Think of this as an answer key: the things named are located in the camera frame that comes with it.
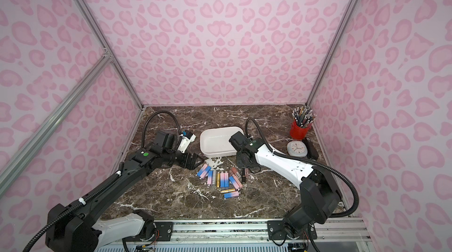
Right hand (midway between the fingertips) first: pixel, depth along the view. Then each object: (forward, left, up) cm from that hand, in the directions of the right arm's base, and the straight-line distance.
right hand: (244, 163), depth 85 cm
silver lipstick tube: (-4, +15, -7) cm, 17 cm away
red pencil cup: (+22, -31, -5) cm, 38 cm away
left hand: (-1, +21, +8) cm, 22 cm away
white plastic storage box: (+16, +16, -7) cm, 24 cm away
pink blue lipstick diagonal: (-7, +5, -7) cm, 11 cm away
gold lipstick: (-11, +8, -6) cm, 15 cm away
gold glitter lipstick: (-6, +13, -6) cm, 15 cm away
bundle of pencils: (+24, -31, +8) cm, 40 cm away
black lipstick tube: (-4, 0, -7) cm, 8 cm away
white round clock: (+11, -29, -6) cm, 32 cm away
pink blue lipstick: (-2, +21, -5) cm, 22 cm away
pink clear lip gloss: (-2, +4, -6) cm, 8 cm away
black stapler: (+9, -36, -5) cm, 37 cm away
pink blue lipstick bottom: (-13, +6, -7) cm, 15 cm away
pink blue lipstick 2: (-5, +17, -5) cm, 18 cm away
